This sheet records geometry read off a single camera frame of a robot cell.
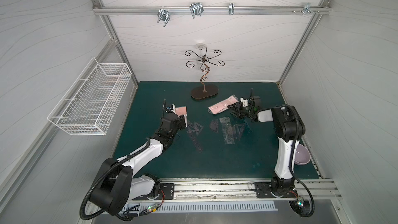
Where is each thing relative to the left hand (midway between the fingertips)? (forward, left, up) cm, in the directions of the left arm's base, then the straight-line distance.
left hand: (180, 116), depth 87 cm
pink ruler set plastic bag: (+13, +2, -12) cm, 18 cm away
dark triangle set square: (0, -7, -12) cm, 14 cm away
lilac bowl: (-17, -68, -13) cm, 72 cm away
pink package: (+16, -26, -10) cm, 32 cm away
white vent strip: (-41, -15, -13) cm, 45 cm away
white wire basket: (-7, +39, +19) cm, 44 cm away
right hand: (+14, -30, -9) cm, 34 cm away
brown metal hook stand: (+29, -11, -11) cm, 33 cm away
